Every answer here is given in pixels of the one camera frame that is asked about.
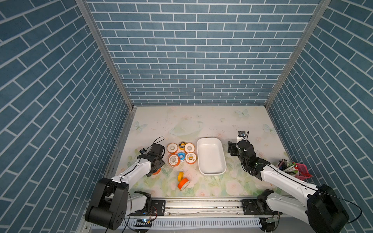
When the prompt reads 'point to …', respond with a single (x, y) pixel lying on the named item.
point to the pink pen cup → (283, 164)
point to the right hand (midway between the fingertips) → (234, 142)
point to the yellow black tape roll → (181, 145)
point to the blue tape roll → (182, 156)
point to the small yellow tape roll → (180, 175)
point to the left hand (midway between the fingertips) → (160, 165)
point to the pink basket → (302, 173)
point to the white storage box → (211, 157)
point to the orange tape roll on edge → (183, 184)
